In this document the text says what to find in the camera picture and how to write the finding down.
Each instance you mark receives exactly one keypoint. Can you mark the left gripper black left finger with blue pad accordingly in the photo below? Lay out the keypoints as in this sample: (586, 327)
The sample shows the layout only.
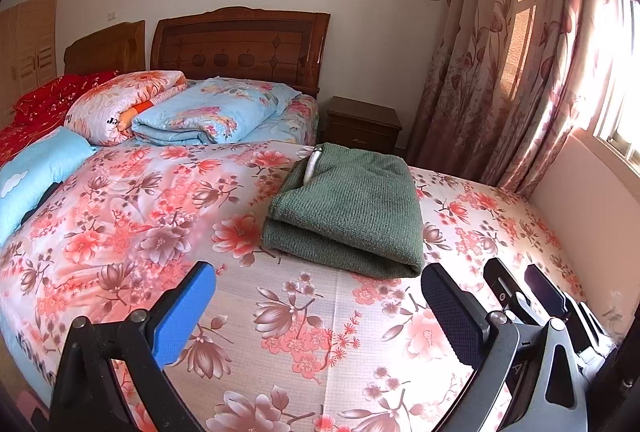
(87, 395)

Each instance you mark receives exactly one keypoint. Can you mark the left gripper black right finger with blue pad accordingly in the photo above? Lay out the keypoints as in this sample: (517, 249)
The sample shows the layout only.
(535, 363)

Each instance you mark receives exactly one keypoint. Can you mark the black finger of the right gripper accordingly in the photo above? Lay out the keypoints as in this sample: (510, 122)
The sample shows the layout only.
(509, 294)
(591, 342)

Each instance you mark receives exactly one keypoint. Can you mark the green and white knit sweater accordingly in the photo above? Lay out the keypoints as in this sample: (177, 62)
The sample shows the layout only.
(350, 209)

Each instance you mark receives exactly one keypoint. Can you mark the pink floral bed sheet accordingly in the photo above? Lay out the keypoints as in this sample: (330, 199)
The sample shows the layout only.
(285, 344)

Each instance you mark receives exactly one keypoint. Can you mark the light blue cloud blanket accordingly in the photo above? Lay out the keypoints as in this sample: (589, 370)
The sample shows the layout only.
(26, 178)

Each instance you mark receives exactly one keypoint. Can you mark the dark wooden nightstand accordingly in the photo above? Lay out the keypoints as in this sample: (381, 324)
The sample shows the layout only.
(361, 125)

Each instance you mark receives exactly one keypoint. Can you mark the folded pink floral quilt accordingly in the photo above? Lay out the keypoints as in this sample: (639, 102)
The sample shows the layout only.
(104, 114)

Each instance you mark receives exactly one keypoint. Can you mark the folded light blue floral quilt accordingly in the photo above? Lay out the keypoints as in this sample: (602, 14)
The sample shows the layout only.
(219, 110)

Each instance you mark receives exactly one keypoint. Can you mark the red patterned bedding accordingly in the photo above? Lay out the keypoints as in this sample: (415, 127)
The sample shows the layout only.
(37, 113)

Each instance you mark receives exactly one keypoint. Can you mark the floral pink curtain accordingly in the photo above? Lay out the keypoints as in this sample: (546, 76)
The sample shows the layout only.
(508, 82)

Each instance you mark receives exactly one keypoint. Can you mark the carved wooden headboard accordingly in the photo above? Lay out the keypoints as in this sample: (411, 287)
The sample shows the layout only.
(281, 46)

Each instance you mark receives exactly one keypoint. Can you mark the light wooden wardrobe door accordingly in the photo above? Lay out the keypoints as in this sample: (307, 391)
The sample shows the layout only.
(28, 56)

